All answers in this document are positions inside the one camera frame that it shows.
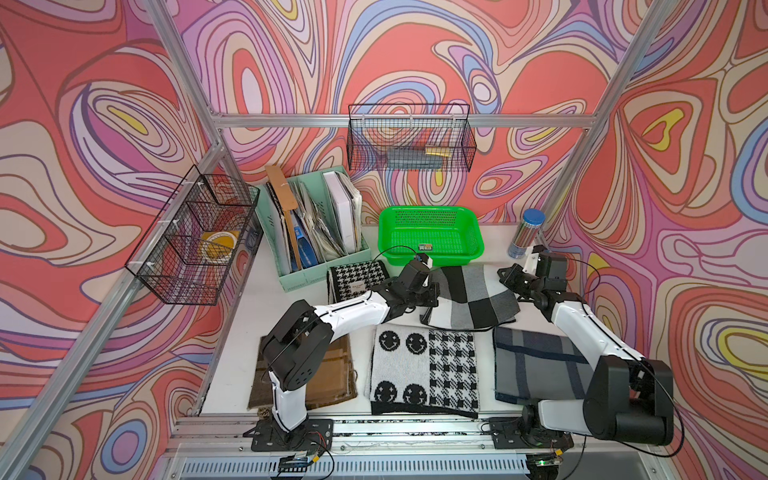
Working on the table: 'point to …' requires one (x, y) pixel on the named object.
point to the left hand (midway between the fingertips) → (445, 292)
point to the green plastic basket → (447, 235)
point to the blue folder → (306, 249)
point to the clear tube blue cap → (526, 233)
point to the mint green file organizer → (311, 222)
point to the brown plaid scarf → (334, 382)
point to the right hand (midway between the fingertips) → (499, 277)
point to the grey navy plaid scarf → (537, 366)
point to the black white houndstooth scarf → (347, 281)
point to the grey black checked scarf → (472, 297)
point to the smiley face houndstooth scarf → (412, 367)
